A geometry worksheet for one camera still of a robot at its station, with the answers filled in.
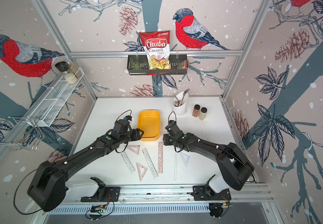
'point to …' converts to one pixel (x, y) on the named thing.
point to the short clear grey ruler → (128, 162)
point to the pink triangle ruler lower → (141, 176)
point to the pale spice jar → (203, 113)
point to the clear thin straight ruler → (175, 164)
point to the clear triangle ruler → (185, 157)
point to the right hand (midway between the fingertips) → (165, 137)
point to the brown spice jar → (196, 110)
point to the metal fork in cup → (184, 94)
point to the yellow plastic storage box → (149, 122)
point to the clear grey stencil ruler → (150, 163)
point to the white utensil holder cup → (179, 102)
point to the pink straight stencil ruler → (160, 157)
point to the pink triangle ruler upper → (130, 146)
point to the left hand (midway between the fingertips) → (143, 129)
